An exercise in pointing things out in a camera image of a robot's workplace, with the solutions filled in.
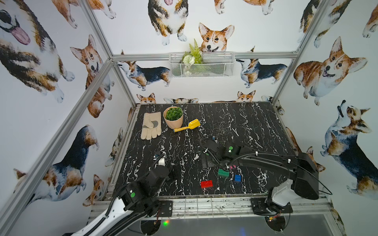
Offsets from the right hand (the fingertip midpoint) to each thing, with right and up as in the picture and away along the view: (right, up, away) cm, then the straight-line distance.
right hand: (207, 161), depth 78 cm
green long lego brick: (+9, -9, +6) cm, 15 cm away
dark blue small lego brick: (+17, -11, +4) cm, 21 cm away
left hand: (-17, -1, -2) cm, 17 cm away
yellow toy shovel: (-10, +18, +30) cm, 36 cm away
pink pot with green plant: (-22, +24, +22) cm, 39 cm away
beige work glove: (-39, +17, +29) cm, 51 cm away
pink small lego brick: (+14, -6, +9) cm, 18 cm away
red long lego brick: (0, -13, +2) cm, 13 cm away
